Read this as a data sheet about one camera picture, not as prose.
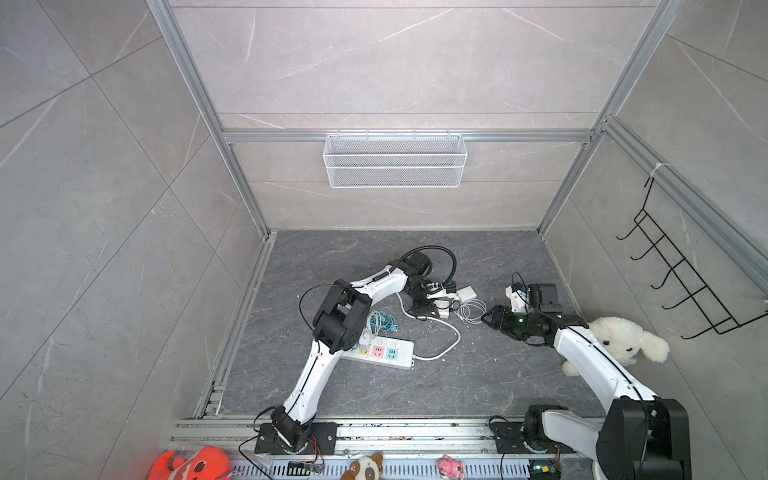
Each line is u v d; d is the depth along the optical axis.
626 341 0.70
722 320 0.58
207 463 0.64
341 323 0.59
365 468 0.67
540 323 0.61
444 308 0.93
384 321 0.93
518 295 0.80
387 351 0.86
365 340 0.83
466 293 0.99
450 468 0.67
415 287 0.82
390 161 1.01
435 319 0.95
